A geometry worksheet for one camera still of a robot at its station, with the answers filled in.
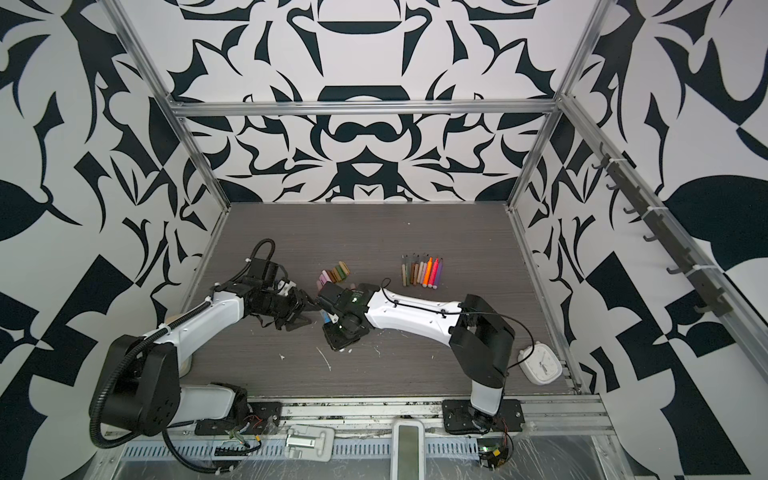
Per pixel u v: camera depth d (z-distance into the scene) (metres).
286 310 0.75
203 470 0.69
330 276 0.99
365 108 0.88
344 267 1.02
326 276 0.99
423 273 1.00
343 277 0.99
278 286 0.78
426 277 0.99
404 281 0.99
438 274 0.99
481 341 0.45
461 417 0.74
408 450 0.67
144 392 0.43
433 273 0.99
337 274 0.99
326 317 0.82
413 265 1.02
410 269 1.02
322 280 0.99
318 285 0.97
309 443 0.69
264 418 0.74
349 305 0.60
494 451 0.71
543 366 0.80
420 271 1.01
